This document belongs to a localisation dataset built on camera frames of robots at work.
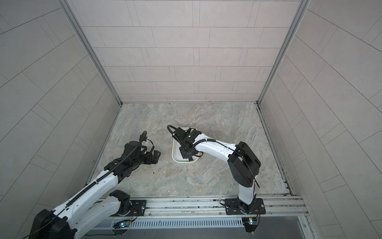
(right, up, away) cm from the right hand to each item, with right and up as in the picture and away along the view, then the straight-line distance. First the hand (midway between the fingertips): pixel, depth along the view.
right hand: (187, 154), depth 85 cm
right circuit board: (+31, -27, -17) cm, 44 cm away
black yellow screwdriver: (+2, -3, -1) cm, 3 cm away
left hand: (-18, +2, -2) cm, 18 cm away
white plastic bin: (-7, 0, +5) cm, 9 cm away
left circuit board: (-27, -25, -20) cm, 42 cm away
